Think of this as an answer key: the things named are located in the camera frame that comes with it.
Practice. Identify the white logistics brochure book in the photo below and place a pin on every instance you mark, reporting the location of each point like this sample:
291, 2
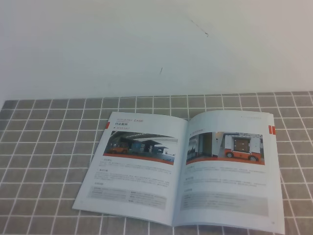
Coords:
218, 168

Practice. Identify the grey white-checked tablecloth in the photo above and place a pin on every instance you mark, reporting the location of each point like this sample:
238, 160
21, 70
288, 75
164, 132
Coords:
46, 147

